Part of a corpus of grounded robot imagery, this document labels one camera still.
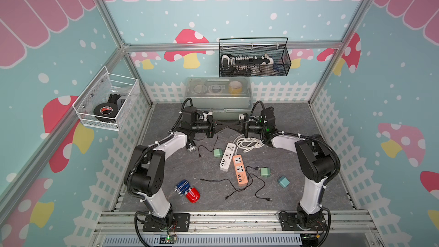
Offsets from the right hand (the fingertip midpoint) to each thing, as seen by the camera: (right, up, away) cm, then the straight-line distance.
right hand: (229, 125), depth 82 cm
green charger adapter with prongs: (+19, -24, +5) cm, 31 cm away
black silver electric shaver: (-21, -13, +12) cm, 28 cm away
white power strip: (-2, -21, +7) cm, 23 cm away
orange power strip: (+6, -26, +3) cm, 26 cm away
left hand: (-1, -1, 0) cm, 1 cm away
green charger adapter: (-5, -16, +12) cm, 20 cm away
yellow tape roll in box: (+4, +22, +23) cm, 32 cm away
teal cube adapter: (+27, -28, +2) cm, 39 cm away
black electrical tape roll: (-51, +7, -11) cm, 53 cm away
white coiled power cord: (+11, -11, +17) cm, 23 cm away
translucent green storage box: (0, +15, +14) cm, 20 cm away
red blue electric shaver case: (-22, -30, -1) cm, 37 cm away
